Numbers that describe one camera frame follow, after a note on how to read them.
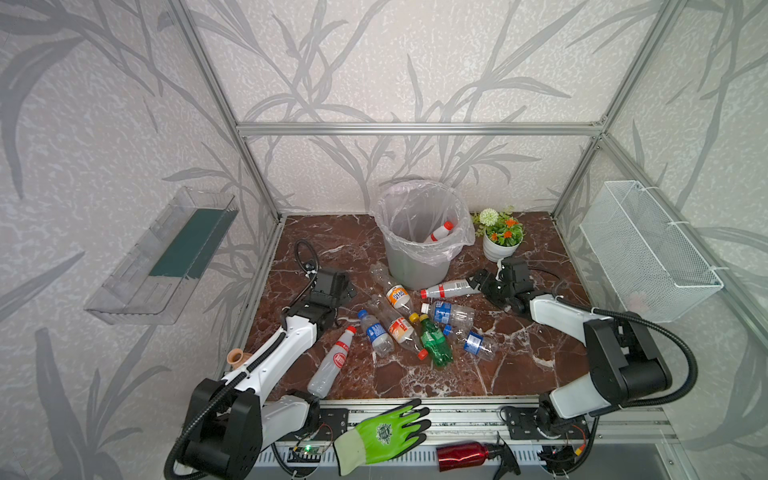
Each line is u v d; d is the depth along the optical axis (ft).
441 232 3.13
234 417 1.29
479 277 2.79
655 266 2.07
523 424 2.41
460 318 2.99
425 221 3.33
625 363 1.46
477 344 2.69
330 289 2.13
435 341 2.77
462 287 3.06
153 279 2.14
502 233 3.16
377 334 2.77
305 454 2.36
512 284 2.40
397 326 2.78
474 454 2.19
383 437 2.32
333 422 2.43
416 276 3.07
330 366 2.58
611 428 2.44
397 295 2.99
